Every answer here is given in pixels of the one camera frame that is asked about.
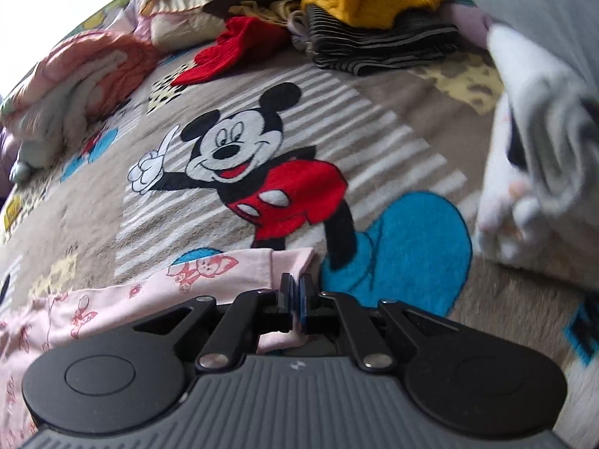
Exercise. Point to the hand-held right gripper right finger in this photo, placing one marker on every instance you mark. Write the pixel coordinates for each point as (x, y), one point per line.
(306, 297)

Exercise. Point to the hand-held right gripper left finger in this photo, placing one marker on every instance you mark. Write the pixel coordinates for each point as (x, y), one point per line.
(286, 292)

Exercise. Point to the pink printed pajama top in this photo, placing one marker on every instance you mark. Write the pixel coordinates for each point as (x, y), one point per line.
(140, 290)

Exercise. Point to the brown cartoon printed blanket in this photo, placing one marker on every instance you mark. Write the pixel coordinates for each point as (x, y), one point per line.
(374, 149)

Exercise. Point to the red knit garment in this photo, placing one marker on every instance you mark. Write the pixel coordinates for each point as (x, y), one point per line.
(224, 51)

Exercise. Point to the white garment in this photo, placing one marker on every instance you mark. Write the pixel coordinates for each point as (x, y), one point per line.
(514, 159)

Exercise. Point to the dark striped garment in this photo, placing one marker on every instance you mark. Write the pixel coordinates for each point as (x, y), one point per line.
(374, 46)

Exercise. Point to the light blue plush toy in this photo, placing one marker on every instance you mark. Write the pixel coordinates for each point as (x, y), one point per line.
(21, 168)

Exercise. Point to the pink and mint quilt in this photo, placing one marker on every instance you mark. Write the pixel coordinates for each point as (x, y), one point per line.
(79, 79)

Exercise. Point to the cream yellow quilt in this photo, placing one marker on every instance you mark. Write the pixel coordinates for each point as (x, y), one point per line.
(178, 14)

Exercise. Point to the lavender quilt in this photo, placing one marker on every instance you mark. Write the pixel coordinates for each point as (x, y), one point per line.
(4, 159)

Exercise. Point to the grey garment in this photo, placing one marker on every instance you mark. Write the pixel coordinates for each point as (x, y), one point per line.
(538, 0)

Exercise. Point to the window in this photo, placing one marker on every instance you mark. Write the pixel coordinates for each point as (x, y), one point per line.
(47, 0)

